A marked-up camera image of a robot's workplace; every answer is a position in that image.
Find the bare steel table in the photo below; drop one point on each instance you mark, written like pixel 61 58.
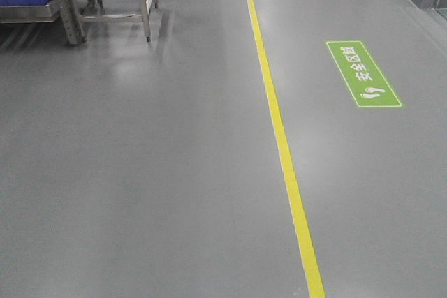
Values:
pixel 145 5

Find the steel rack with perforated posts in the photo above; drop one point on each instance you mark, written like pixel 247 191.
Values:
pixel 71 15

